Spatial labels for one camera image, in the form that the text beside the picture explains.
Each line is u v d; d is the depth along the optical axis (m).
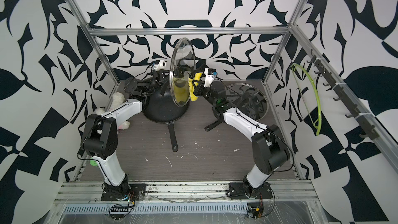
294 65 0.89
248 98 0.96
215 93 0.64
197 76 0.78
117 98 0.99
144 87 0.70
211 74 0.71
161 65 0.74
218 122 0.89
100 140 0.49
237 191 0.74
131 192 0.73
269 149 0.45
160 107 1.07
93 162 0.79
